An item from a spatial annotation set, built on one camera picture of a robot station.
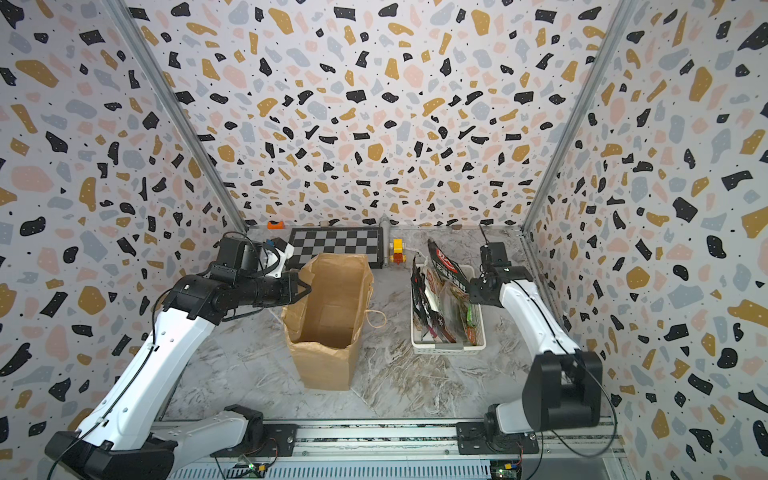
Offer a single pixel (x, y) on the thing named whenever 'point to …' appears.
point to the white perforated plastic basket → (424, 339)
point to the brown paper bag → (328, 324)
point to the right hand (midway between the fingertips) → (484, 293)
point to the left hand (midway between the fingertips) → (313, 287)
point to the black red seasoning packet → (423, 307)
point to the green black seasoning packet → (448, 268)
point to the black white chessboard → (309, 243)
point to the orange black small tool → (272, 225)
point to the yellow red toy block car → (398, 255)
